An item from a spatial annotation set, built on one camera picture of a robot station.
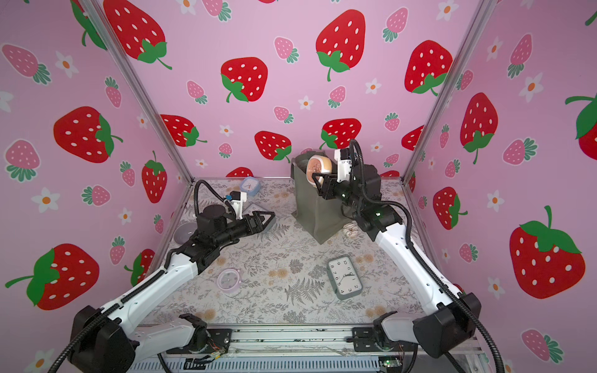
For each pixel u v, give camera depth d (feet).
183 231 3.15
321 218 2.80
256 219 2.20
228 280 2.76
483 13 2.26
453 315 1.24
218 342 2.41
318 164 2.28
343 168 2.02
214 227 1.93
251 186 3.76
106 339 1.27
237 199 2.29
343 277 2.80
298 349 2.40
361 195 1.69
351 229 3.29
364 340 2.41
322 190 2.06
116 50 2.48
